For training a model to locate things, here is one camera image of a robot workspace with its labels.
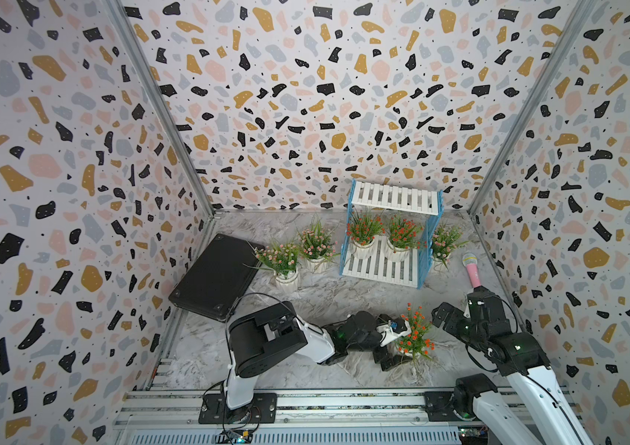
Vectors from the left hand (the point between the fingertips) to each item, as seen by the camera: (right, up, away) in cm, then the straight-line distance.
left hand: (410, 343), depth 78 cm
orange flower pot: (0, +1, -5) cm, 6 cm away
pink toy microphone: (+29, +21, +24) cm, 43 cm away
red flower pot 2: (+2, +30, +14) cm, 34 cm away
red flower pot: (-12, +33, +18) cm, 39 cm away
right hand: (+10, +7, -1) cm, 12 cm away
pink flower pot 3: (+17, +29, +16) cm, 37 cm away
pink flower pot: (-38, +23, +7) cm, 45 cm away
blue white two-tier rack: (+6, +18, +22) cm, 29 cm away
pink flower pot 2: (-27, +27, +14) cm, 41 cm away
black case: (-62, +16, +17) cm, 66 cm away
